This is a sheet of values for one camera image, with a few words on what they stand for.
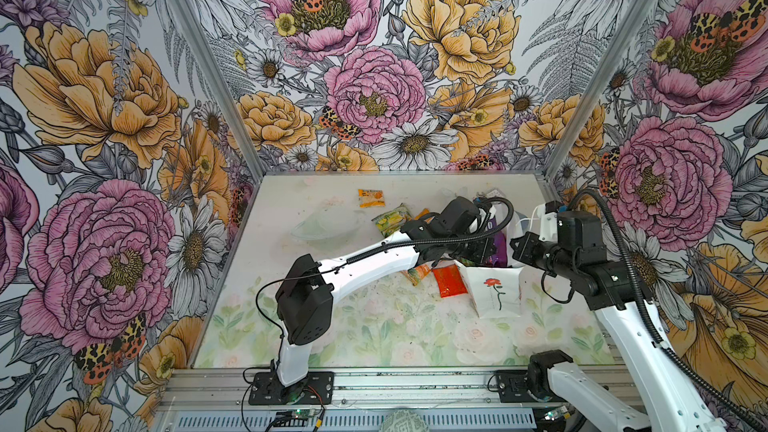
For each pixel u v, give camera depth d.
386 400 0.73
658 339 0.41
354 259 0.50
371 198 1.12
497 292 0.74
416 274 0.92
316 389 0.73
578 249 0.50
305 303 0.46
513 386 0.74
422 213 0.64
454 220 0.59
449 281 0.92
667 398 0.38
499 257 0.75
